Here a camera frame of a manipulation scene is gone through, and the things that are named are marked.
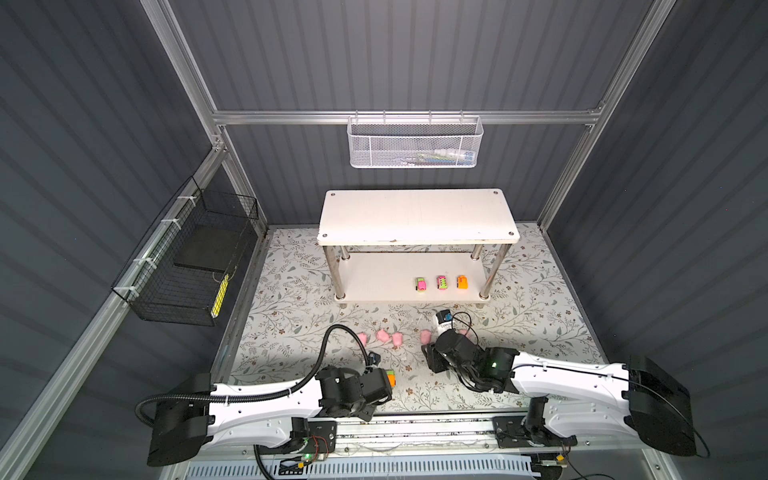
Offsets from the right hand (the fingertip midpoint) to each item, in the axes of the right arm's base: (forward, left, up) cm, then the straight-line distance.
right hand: (429, 350), depth 81 cm
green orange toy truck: (-6, +10, -4) cm, 13 cm away
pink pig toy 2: (+6, +13, -5) cm, 15 cm away
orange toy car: (+21, -12, +1) cm, 25 cm away
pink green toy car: (+21, -5, +2) cm, 22 cm away
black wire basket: (+9, +63, +22) cm, 67 cm away
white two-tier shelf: (+24, +3, +27) cm, 37 cm away
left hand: (-13, +16, -5) cm, 21 cm away
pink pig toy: (+6, +19, -5) cm, 20 cm away
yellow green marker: (+7, +51, +20) cm, 55 cm away
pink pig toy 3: (+5, +9, -5) cm, 11 cm away
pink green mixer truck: (+20, +1, +1) cm, 20 cm away
